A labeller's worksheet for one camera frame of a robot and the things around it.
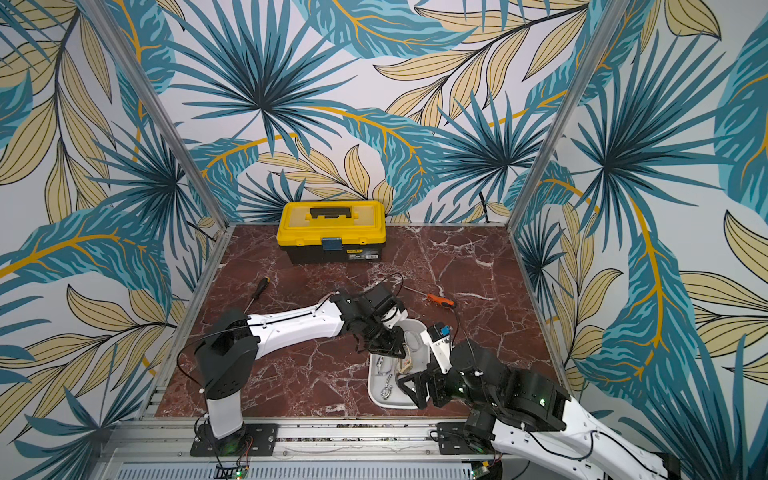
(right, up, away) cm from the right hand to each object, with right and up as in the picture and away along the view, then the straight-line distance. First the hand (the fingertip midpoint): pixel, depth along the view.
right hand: (412, 377), depth 64 cm
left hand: (-1, -1, +13) cm, 13 cm away
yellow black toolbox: (-23, +34, +32) cm, 52 cm away
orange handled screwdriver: (+10, +12, +35) cm, 39 cm away
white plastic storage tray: (-7, -10, +17) cm, 21 cm away
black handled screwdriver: (-49, +14, +36) cm, 62 cm away
